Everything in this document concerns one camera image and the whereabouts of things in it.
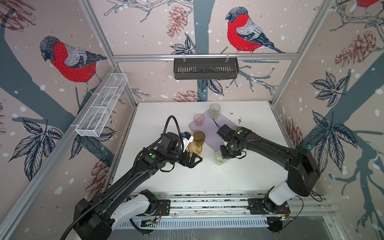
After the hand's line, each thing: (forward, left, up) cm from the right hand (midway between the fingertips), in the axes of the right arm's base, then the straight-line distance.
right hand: (223, 157), depth 83 cm
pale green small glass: (0, +2, -3) cm, 3 cm away
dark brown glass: (+17, +15, -5) cm, 23 cm away
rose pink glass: (+30, +15, -4) cm, 34 cm away
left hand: (-6, +15, +12) cm, 20 cm away
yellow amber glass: (+9, +17, -6) cm, 20 cm away
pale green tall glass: (+38, +4, -3) cm, 39 cm away
